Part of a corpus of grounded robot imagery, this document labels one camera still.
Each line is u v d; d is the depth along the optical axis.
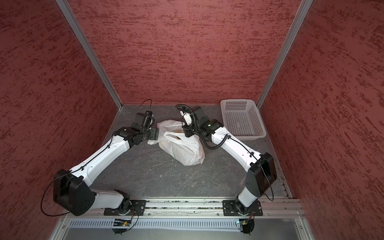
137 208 0.74
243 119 1.12
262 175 0.42
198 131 0.58
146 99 1.21
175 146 0.86
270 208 0.76
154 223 0.77
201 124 0.60
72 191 0.40
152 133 0.74
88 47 0.86
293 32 0.80
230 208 0.74
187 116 0.69
